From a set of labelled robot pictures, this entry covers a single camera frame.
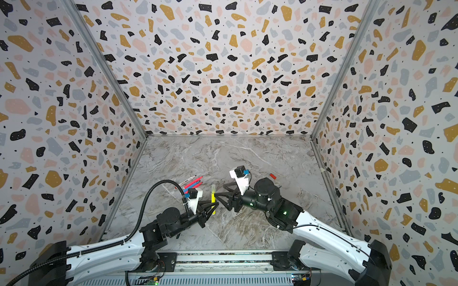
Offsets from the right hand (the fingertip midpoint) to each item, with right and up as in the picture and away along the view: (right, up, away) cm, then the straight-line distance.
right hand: (217, 190), depth 63 cm
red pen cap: (+27, -1, +40) cm, 48 cm away
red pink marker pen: (-17, -3, +36) cm, 40 cm away
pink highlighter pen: (-17, -6, +34) cm, 38 cm away
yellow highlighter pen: (-2, -5, +8) cm, 9 cm away
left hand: (-1, -6, +8) cm, 10 cm away
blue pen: (-11, -2, 0) cm, 11 cm away
